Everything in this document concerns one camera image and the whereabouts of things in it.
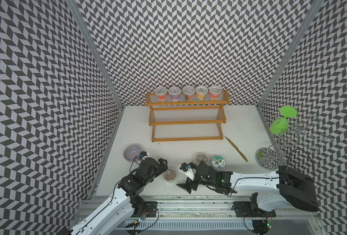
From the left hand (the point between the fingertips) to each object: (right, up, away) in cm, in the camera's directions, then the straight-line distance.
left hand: (161, 166), depth 81 cm
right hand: (+11, -5, -4) cm, 13 cm away
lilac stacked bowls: (-20, +5, +8) cm, 22 cm away
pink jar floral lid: (+32, +2, 0) cm, 32 cm away
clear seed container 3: (+22, +42, 0) cm, 47 cm away
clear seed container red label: (0, +41, -1) cm, 41 cm away
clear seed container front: (+5, -4, -2) cm, 7 cm away
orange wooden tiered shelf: (+18, +26, -14) cm, 35 cm away
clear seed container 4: (+30, +42, 0) cm, 51 cm away
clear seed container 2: (+15, +41, -1) cm, 44 cm away
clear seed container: (+7, +41, -1) cm, 42 cm away
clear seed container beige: (+23, +3, +4) cm, 24 cm away
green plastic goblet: (+65, +23, -1) cm, 69 cm away
